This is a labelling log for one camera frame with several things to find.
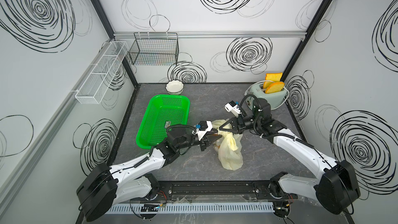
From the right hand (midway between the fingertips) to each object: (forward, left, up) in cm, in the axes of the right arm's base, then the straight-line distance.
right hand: (222, 132), depth 64 cm
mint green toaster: (+33, -38, -18) cm, 54 cm away
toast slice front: (+35, -34, -8) cm, 49 cm away
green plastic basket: (+28, +36, -25) cm, 52 cm away
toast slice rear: (+43, -34, -8) cm, 55 cm away
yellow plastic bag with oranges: (-6, -3, -2) cm, 6 cm away
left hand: (+1, +1, -3) cm, 4 cm away
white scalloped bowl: (+49, +31, -24) cm, 63 cm away
